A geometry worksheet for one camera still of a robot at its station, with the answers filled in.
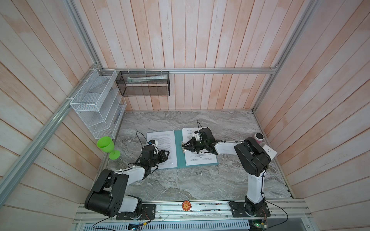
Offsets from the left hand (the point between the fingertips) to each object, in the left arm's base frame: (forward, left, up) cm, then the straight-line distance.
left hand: (167, 155), depth 91 cm
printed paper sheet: (+12, +2, -3) cm, 13 cm away
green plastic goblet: (0, +34, +12) cm, 36 cm away
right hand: (+5, -10, +2) cm, 11 cm away
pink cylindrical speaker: (+13, -63, +1) cm, 65 cm away
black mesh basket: (+48, +19, +21) cm, 56 cm away
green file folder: (+3, -8, -4) cm, 9 cm away
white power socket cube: (+2, -69, -1) cm, 69 cm away
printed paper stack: (-1, -16, -3) cm, 16 cm away
